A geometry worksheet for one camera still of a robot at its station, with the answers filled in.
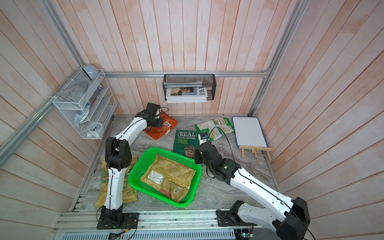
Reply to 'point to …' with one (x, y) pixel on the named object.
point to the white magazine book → (198, 94)
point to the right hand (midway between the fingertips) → (197, 147)
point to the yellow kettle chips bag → (128, 195)
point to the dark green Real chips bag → (186, 142)
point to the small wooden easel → (255, 150)
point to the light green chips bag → (216, 128)
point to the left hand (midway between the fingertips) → (159, 123)
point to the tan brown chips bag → (170, 179)
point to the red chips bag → (157, 132)
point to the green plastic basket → (137, 172)
